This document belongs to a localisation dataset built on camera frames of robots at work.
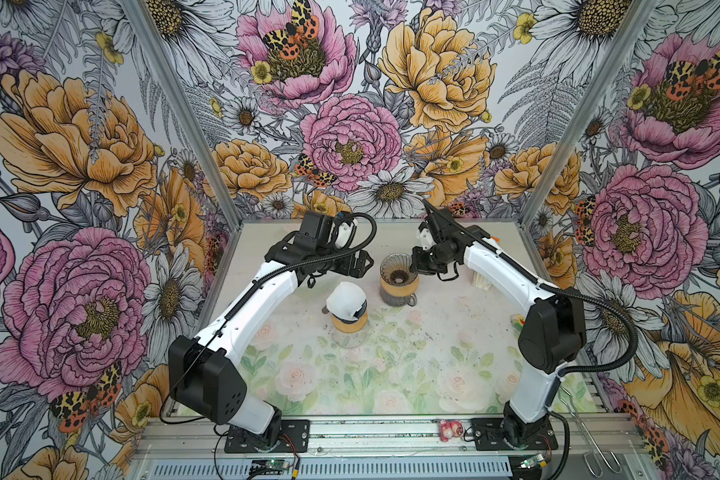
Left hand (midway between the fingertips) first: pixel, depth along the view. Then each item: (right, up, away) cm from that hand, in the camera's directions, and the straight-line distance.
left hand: (355, 267), depth 80 cm
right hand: (+17, -3, +8) cm, 19 cm away
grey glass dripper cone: (+11, -2, +13) cm, 17 cm away
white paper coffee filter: (-3, -9, +3) cm, 10 cm away
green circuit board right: (+42, -45, -8) cm, 62 cm away
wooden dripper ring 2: (-1, -16, 0) cm, 16 cm away
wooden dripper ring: (+13, -7, +11) cm, 18 cm away
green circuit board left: (-20, -46, -9) cm, 51 cm away
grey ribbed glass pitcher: (+13, -12, +17) cm, 24 cm away
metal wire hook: (+57, -45, -8) cm, 73 cm away
